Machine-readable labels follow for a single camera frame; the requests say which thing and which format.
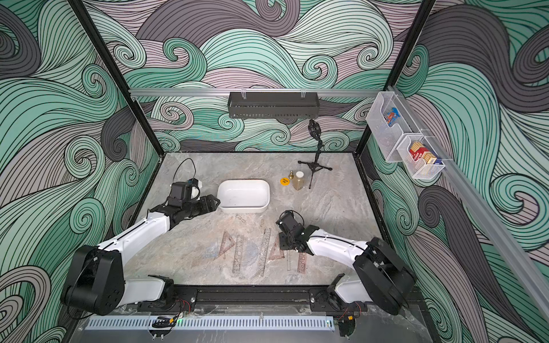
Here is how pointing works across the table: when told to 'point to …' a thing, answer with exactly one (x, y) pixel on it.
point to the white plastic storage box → (244, 196)
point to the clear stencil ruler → (288, 259)
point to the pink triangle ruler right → (277, 253)
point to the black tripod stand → (315, 131)
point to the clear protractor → (251, 254)
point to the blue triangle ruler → (211, 251)
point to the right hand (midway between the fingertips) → (287, 239)
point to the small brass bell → (291, 176)
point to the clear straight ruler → (264, 251)
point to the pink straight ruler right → (302, 263)
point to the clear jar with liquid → (299, 181)
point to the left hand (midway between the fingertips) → (213, 201)
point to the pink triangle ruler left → (227, 242)
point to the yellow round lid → (284, 181)
